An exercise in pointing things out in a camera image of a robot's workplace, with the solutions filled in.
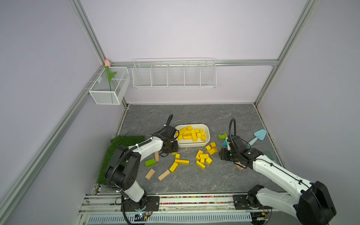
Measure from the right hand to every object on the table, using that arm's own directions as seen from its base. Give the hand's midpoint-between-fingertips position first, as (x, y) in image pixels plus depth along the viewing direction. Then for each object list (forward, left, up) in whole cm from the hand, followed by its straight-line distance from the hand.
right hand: (221, 152), depth 85 cm
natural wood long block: (-11, +35, -6) cm, 37 cm away
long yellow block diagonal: (+18, +25, -4) cm, 31 cm away
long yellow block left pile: (-3, +24, -6) cm, 25 cm away
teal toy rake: (+1, -33, -6) cm, 34 cm away
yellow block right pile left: (-6, +13, -5) cm, 15 cm away
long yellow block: (+15, +16, -5) cm, 23 cm away
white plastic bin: (+10, +19, -7) cm, 23 cm away
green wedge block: (-4, +44, -6) cm, 45 cm away
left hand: (+4, +29, -4) cm, 29 cm away
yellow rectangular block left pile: (-7, +30, -5) cm, 31 cm away
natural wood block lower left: (-11, +44, -6) cm, 45 cm away
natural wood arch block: (-14, -3, +14) cm, 20 cm away
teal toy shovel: (+17, -32, -7) cm, 36 cm away
